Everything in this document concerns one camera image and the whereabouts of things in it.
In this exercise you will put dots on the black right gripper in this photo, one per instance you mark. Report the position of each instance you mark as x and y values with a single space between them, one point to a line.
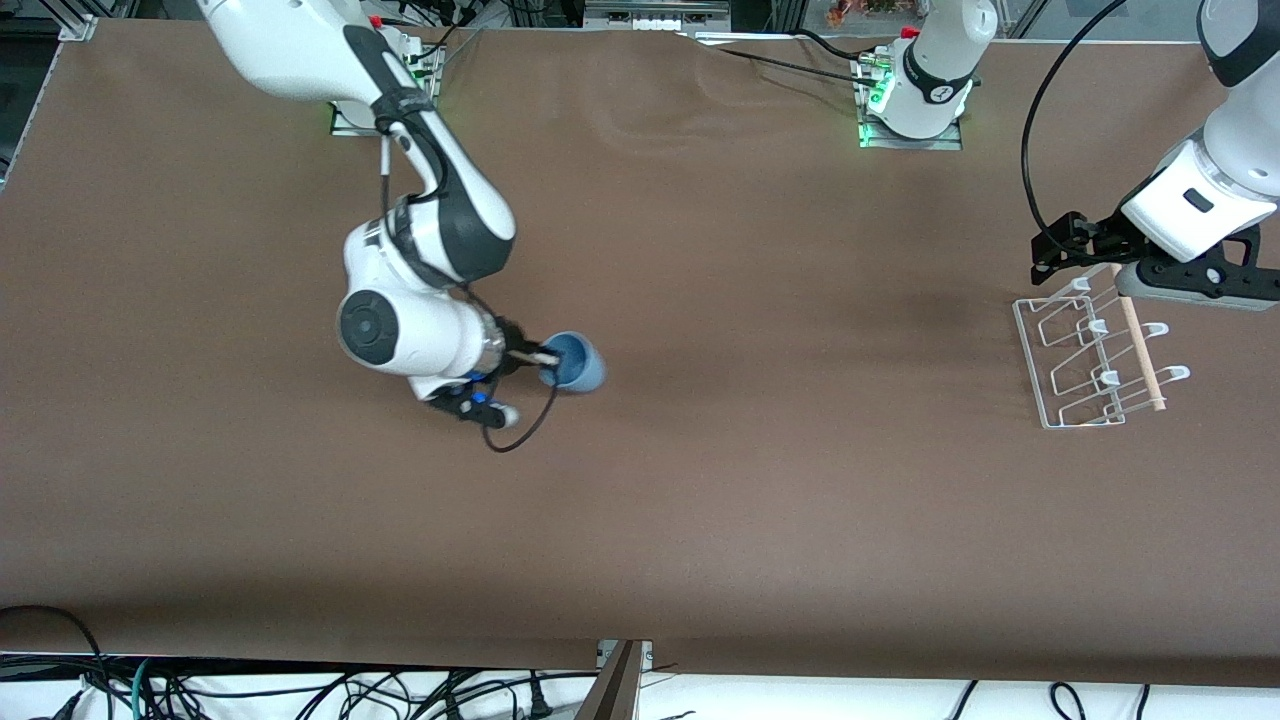
512 341

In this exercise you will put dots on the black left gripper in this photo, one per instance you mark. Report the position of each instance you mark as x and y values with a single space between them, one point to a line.
1098 239

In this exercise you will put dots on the blue plastic cup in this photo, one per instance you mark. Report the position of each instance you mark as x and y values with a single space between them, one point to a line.
580 368

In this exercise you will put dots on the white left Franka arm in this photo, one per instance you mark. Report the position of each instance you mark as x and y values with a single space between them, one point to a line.
1220 190

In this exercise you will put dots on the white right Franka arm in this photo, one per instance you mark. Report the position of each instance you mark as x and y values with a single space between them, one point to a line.
400 330

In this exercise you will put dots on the orange background object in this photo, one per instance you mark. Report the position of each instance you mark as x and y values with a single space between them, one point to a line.
862 10

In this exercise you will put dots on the white power strip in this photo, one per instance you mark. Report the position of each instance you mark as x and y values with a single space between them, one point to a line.
655 18

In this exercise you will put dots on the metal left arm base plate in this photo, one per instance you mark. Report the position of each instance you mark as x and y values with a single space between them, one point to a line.
955 140

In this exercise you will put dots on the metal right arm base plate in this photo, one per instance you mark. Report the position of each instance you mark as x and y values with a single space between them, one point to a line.
345 125

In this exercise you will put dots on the metal table bracket post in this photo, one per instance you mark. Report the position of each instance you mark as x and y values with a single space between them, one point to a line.
615 690

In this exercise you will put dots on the aluminium frame corner bracket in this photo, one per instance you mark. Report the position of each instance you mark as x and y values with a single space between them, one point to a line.
78 27

